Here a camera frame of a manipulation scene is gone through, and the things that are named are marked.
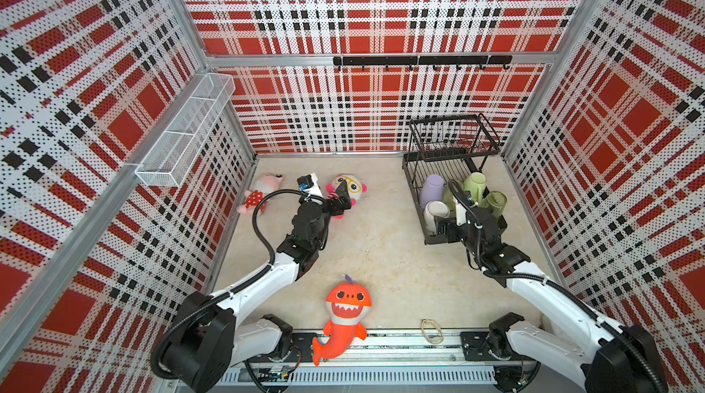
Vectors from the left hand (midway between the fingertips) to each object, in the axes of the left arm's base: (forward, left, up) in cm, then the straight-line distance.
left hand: (337, 183), depth 81 cm
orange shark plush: (-30, -3, -15) cm, 34 cm away
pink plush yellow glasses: (+12, -4, -17) cm, 21 cm away
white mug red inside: (-1, -31, -14) cm, 34 cm away
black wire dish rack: (+39, -44, -24) cm, 64 cm away
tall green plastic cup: (+1, -53, -12) cm, 54 cm away
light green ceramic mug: (+9, -48, -13) cm, 50 cm away
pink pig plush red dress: (+13, +29, -16) cm, 36 cm away
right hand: (-6, -36, -8) cm, 37 cm away
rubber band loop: (-38, -27, -22) cm, 51 cm away
